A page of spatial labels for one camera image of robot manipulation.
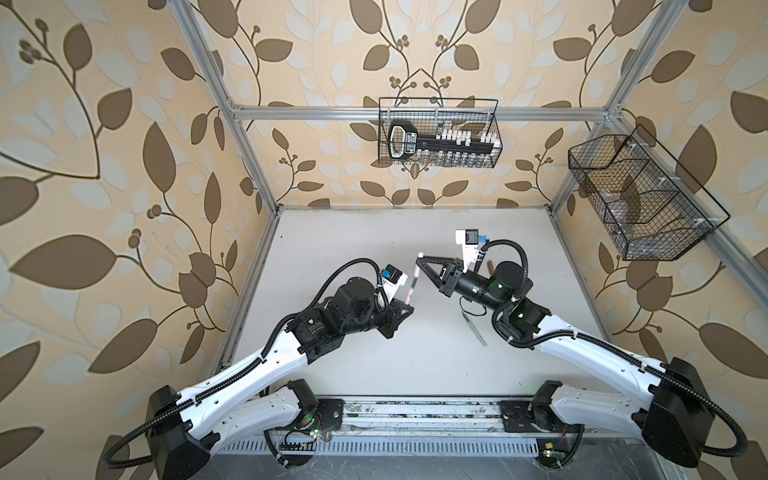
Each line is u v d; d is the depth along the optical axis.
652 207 0.72
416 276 0.65
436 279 0.63
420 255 0.65
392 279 0.61
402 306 0.69
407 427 0.74
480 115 0.91
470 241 0.61
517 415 0.73
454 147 0.82
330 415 0.74
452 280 0.59
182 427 0.39
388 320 0.62
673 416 0.38
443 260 0.63
